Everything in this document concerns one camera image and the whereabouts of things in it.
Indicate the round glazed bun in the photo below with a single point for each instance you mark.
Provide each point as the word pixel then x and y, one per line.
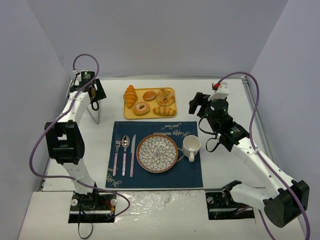
pixel 149 95

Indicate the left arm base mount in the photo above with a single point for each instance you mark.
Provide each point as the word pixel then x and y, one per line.
pixel 100 209

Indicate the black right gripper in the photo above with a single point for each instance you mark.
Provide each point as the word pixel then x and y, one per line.
pixel 200 103

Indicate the floral patterned ceramic plate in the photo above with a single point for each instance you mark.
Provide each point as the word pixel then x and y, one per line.
pixel 157 153

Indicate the sugared ring donut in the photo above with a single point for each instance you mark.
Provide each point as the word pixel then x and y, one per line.
pixel 141 108

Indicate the aluminium frame rail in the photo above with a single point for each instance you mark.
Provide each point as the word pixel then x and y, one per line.
pixel 265 142

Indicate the large orange striped croissant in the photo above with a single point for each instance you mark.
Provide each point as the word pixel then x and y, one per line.
pixel 130 97

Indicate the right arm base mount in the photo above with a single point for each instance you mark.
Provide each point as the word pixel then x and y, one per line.
pixel 217 208

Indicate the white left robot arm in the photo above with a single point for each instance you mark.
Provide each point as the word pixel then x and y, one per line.
pixel 64 140

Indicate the yellow plastic tray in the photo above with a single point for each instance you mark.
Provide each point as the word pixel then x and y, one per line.
pixel 129 114

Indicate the silver spoon pink handle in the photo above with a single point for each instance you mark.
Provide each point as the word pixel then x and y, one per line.
pixel 125 142

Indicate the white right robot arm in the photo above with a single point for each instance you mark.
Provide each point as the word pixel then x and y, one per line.
pixel 282 199

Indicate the small striped croissant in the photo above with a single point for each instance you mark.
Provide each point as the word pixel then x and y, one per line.
pixel 164 111

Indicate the curled brown croissant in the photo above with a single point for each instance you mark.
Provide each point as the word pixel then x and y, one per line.
pixel 165 97

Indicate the blue cloth placemat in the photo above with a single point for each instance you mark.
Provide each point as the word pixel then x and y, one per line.
pixel 183 174

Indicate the silver fork pink handle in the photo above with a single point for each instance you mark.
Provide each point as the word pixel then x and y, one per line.
pixel 117 146

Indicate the silver knife pink handle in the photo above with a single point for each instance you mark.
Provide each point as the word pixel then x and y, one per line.
pixel 133 144

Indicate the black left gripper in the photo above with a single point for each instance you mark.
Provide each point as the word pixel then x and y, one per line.
pixel 99 90

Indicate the white ceramic cup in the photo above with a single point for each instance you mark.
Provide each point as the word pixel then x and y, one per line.
pixel 190 147

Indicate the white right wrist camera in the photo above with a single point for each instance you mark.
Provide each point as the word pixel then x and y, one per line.
pixel 220 91

